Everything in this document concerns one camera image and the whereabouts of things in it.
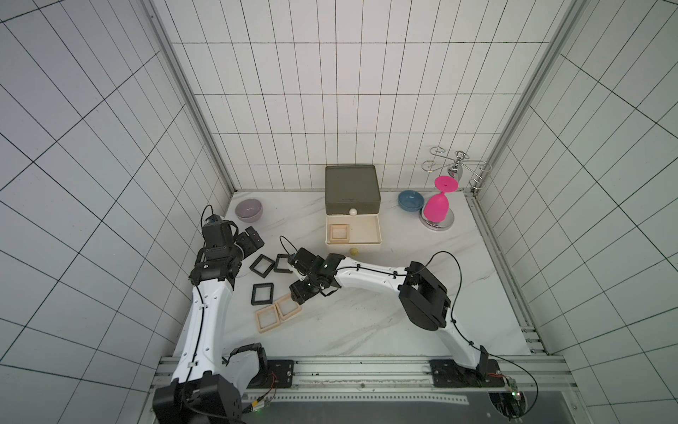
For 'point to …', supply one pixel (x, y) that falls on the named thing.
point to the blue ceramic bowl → (410, 200)
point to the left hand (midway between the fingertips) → (246, 244)
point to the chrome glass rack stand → (476, 170)
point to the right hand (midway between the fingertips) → (290, 300)
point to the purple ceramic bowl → (249, 210)
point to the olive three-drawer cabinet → (352, 197)
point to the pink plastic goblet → (436, 208)
